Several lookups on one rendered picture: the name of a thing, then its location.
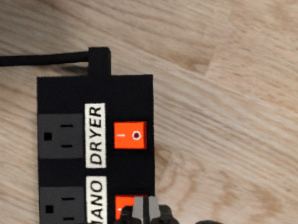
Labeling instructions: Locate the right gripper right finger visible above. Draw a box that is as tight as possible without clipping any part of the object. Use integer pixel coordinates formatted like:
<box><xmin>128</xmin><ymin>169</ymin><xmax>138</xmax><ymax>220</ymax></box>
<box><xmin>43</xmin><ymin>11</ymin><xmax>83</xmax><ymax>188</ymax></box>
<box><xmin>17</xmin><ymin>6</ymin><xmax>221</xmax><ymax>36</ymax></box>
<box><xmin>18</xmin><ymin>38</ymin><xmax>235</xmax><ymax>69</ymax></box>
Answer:
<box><xmin>146</xmin><ymin>197</ymin><xmax>223</xmax><ymax>224</ymax></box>

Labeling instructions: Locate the black power strip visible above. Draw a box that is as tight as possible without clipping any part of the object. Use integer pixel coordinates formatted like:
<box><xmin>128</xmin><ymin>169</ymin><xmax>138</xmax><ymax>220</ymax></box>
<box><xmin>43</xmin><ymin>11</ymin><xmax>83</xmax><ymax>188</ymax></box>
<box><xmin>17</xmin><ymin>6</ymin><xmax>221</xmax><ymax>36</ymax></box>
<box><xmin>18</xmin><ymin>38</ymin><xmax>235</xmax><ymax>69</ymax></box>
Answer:
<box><xmin>0</xmin><ymin>47</ymin><xmax>155</xmax><ymax>224</ymax></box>

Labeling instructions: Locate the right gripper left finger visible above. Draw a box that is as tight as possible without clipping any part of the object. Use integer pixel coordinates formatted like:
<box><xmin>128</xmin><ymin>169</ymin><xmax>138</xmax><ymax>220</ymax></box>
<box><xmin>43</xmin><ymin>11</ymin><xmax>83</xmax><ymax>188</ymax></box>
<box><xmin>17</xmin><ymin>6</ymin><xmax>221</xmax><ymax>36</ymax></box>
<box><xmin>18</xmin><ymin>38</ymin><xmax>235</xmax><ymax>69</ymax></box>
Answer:
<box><xmin>113</xmin><ymin>197</ymin><xmax>146</xmax><ymax>224</ymax></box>

